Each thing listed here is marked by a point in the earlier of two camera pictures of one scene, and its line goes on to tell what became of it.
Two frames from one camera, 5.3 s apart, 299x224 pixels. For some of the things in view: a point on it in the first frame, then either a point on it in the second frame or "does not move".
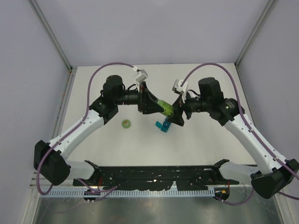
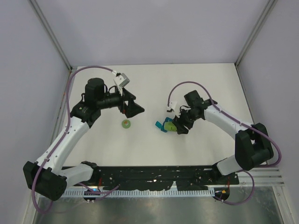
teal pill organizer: [165, 127] does not move
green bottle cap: [126, 123] does not move
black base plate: [159, 177] does not move
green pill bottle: [168, 109] to [169, 126]
